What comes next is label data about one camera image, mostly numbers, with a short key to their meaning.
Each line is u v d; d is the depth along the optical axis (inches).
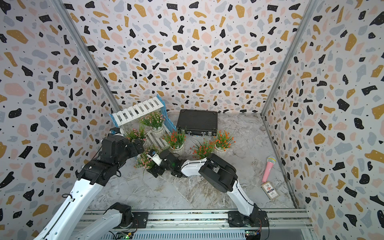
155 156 30.7
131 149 25.1
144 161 31.2
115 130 24.2
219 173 21.2
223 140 35.1
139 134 34.4
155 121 36.8
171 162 28.3
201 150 33.9
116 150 20.7
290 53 34.4
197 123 44.4
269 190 32.4
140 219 28.8
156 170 31.3
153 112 34.5
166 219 30.0
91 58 34.6
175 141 34.2
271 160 36.4
